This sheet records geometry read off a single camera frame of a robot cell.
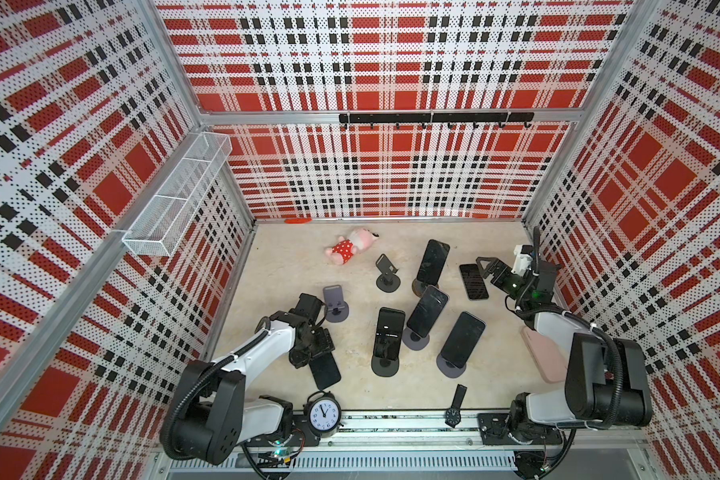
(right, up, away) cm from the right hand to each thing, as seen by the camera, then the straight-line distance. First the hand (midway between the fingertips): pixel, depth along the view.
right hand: (486, 265), depth 89 cm
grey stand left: (-46, -13, +2) cm, 48 cm away
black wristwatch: (-14, -38, -14) cm, 42 cm away
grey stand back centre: (-29, -6, +10) cm, 32 cm away
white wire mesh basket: (-102, +12, +4) cm, 103 cm away
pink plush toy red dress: (-41, +7, +16) cm, 44 cm away
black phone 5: (-10, -19, -10) cm, 24 cm away
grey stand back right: (-19, -8, +12) cm, 24 cm away
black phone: (-48, -29, -7) cm, 57 cm away
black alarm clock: (-47, -37, -16) cm, 61 cm away
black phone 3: (-30, -15, -12) cm, 35 cm away
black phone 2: (-15, +1, +4) cm, 16 cm away
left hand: (-49, -27, -4) cm, 56 cm away
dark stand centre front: (-31, -26, -8) cm, 41 cm away
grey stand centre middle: (-22, -23, -1) cm, 32 cm away
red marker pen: (-68, +17, +37) cm, 79 cm away
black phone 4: (-19, -13, -6) cm, 24 cm away
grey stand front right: (-13, -29, -6) cm, 33 cm away
